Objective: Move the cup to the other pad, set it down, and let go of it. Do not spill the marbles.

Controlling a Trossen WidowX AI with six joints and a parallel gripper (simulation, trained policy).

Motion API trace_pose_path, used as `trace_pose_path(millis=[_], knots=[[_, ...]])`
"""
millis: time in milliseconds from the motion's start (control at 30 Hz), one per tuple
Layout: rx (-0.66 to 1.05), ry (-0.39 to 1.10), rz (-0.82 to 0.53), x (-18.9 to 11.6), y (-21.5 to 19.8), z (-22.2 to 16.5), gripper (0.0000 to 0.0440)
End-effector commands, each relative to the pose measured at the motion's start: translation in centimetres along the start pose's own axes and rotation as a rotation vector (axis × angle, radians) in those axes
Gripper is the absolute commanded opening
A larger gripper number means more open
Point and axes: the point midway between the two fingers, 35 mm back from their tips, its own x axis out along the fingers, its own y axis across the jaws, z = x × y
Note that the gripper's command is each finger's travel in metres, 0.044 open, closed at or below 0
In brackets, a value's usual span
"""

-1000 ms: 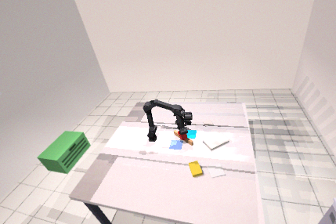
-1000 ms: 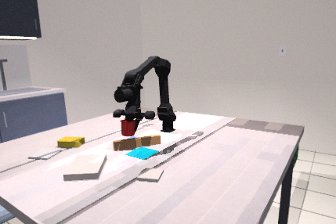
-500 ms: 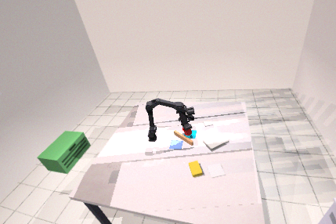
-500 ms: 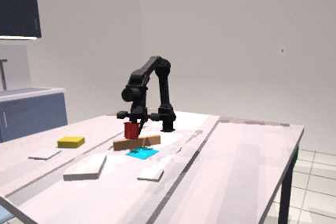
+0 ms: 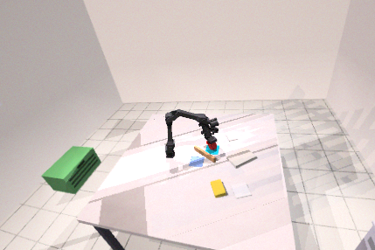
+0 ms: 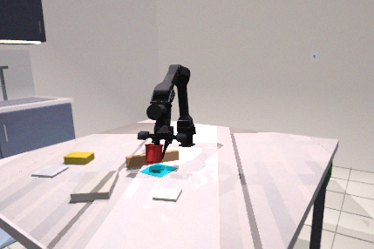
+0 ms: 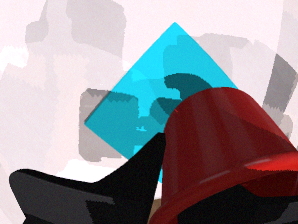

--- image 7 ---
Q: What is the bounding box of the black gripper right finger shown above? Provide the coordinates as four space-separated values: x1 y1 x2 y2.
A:
177 184 298 224

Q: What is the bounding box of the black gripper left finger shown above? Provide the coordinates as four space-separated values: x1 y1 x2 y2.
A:
9 133 166 224

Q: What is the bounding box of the red cup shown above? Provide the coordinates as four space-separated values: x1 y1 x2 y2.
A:
149 87 298 224

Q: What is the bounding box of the tan flat bar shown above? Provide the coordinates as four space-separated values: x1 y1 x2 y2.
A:
149 198 162 220

